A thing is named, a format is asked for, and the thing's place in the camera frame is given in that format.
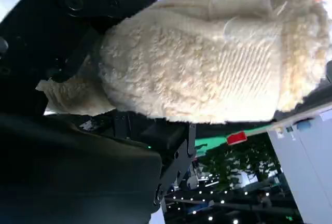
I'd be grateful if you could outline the red tag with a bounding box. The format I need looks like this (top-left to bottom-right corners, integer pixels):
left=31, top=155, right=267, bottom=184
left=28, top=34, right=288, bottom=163
left=226, top=131, right=247, bottom=146

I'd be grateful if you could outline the white cabinet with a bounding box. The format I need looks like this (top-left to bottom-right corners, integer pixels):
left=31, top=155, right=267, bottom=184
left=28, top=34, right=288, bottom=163
left=267, top=108, right=332, bottom=224

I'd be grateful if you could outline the green cloth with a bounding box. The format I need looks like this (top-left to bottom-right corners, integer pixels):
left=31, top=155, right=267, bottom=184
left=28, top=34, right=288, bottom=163
left=194, top=127, right=269, bottom=159

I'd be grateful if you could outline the beige towel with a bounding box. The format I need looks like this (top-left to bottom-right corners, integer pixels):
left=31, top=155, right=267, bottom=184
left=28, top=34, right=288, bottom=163
left=35, top=0, right=330, bottom=125

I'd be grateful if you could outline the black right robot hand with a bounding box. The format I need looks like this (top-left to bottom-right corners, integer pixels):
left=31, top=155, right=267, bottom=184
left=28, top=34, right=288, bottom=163
left=0, top=0, right=197, bottom=224

